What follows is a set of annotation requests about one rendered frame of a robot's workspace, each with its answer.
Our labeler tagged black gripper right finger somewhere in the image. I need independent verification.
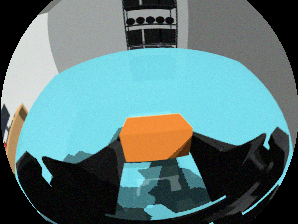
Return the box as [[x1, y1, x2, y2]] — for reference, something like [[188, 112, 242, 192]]
[[189, 131, 266, 202]]

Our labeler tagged orange block with dark face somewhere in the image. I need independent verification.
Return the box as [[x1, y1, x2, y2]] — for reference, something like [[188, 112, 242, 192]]
[[120, 113, 193, 163]]

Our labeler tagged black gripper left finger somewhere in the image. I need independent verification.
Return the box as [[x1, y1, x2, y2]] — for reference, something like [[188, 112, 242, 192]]
[[41, 137, 126, 216]]

